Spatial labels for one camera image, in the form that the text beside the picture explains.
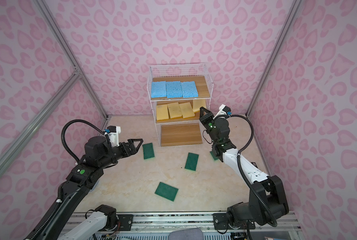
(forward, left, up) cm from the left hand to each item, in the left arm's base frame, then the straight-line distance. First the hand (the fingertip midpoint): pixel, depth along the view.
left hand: (137, 139), depth 69 cm
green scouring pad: (+9, +1, -25) cm, 27 cm away
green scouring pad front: (-15, -12, -29) cm, 34 cm away
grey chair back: (-34, -23, -26) cm, 49 cm away
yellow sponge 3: (+19, -29, +4) cm, 35 cm away
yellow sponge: (+22, -17, -4) cm, 28 cm away
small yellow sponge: (+21, -10, -4) cm, 24 cm away
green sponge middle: (+2, -26, -28) cm, 39 cm away
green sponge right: (+5, -41, -29) cm, 50 cm away
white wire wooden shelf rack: (+26, -18, -27) cm, 42 cm away
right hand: (+15, -30, +6) cm, 34 cm away
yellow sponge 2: (+24, -24, -4) cm, 34 cm away
